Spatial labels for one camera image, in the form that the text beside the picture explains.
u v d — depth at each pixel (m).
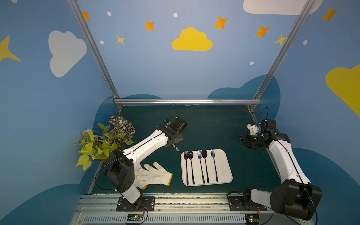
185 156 0.93
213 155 0.93
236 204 0.74
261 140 0.58
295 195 0.40
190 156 0.91
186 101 1.32
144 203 0.74
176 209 0.73
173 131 0.61
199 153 0.93
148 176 0.83
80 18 0.72
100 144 0.71
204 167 0.88
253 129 0.76
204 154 0.93
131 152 0.46
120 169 0.43
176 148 0.95
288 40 0.82
